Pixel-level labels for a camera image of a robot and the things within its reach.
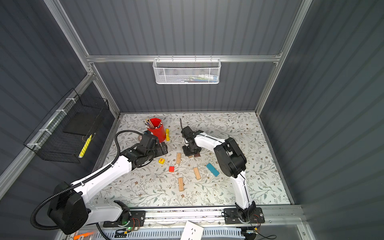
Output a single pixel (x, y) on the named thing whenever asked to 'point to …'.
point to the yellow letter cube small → (161, 161)
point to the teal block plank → (213, 170)
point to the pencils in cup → (149, 124)
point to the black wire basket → (66, 133)
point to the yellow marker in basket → (85, 147)
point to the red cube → (171, 169)
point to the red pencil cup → (158, 130)
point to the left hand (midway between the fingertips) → (161, 148)
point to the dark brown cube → (197, 155)
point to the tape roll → (140, 138)
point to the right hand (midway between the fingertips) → (189, 154)
